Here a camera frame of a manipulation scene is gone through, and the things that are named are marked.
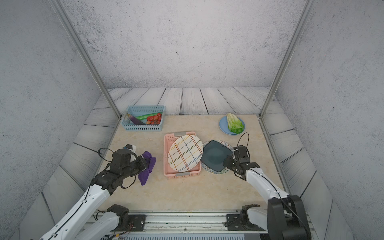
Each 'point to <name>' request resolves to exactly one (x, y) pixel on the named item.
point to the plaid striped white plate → (185, 153)
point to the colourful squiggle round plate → (210, 170)
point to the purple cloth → (150, 163)
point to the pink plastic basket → (169, 138)
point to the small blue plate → (224, 126)
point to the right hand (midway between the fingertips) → (228, 161)
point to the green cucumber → (145, 116)
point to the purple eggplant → (135, 121)
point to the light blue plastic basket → (138, 110)
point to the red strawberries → (154, 120)
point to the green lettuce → (235, 125)
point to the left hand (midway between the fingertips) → (152, 160)
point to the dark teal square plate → (214, 154)
